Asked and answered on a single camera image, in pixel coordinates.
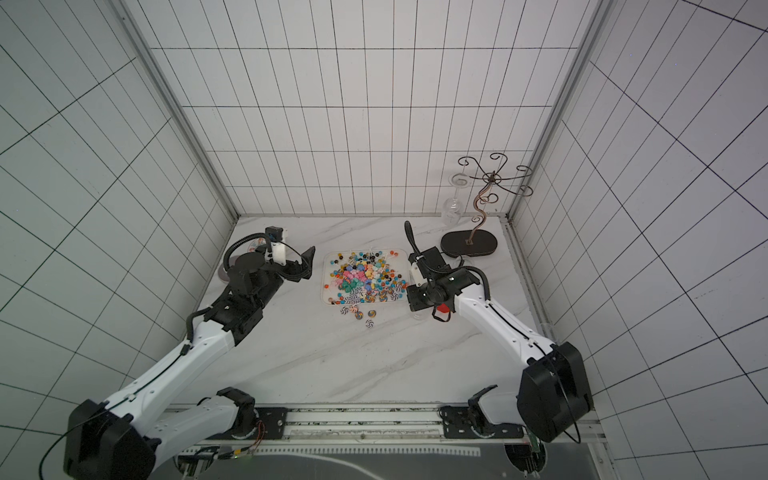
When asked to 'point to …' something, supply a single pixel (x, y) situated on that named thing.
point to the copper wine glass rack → (475, 243)
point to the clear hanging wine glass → (453, 207)
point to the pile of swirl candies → (359, 295)
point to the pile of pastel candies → (361, 275)
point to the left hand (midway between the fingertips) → (296, 249)
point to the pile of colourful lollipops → (389, 278)
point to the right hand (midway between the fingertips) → (415, 290)
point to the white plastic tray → (399, 263)
